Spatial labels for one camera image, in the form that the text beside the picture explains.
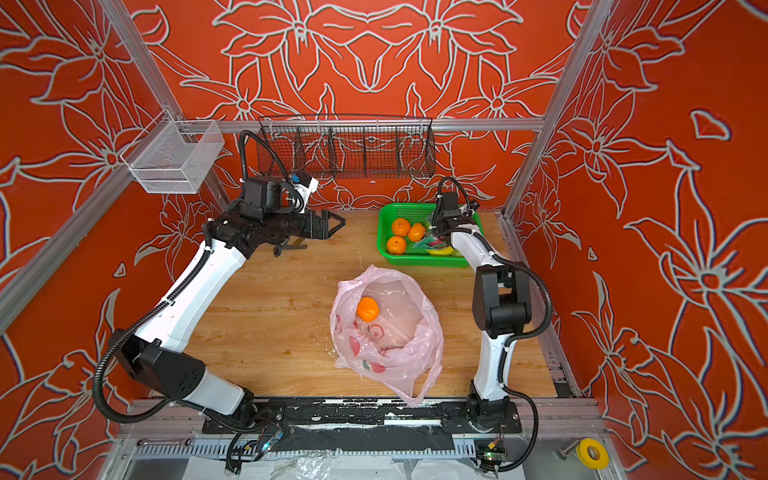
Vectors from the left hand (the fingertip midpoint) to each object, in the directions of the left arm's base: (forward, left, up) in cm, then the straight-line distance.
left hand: (331, 215), depth 72 cm
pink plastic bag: (-13, -14, -34) cm, 39 cm away
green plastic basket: (+19, -20, -29) cm, 40 cm away
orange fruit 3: (+15, -16, -29) cm, 37 cm away
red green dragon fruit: (+15, -29, -26) cm, 42 cm away
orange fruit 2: (+21, -24, -28) cm, 42 cm away
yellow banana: (+15, -35, -31) cm, 49 cm away
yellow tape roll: (-41, -62, -33) cm, 81 cm away
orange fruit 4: (-10, -9, -29) cm, 32 cm away
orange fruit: (+23, -18, -28) cm, 41 cm away
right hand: (+20, -31, -20) cm, 42 cm away
